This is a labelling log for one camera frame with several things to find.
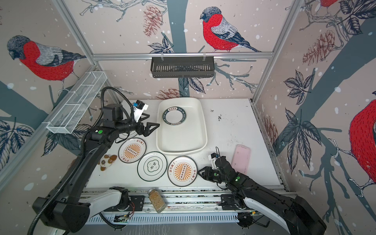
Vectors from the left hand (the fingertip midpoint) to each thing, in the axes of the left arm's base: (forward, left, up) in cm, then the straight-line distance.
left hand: (152, 119), depth 70 cm
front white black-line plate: (-11, +4, -31) cm, 33 cm away
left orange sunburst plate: (-1, +20, -31) cm, 37 cm away
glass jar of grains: (-31, -3, -27) cm, 41 cm away
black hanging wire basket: (+50, -16, -2) cm, 53 cm away
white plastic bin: (+17, -12, -31) cm, 37 cm away
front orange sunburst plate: (-15, -14, -31) cm, 36 cm away
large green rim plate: (+25, -7, -28) cm, 38 cm away
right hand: (-18, -23, -28) cm, 40 cm away
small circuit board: (-37, +16, -33) cm, 52 cm away
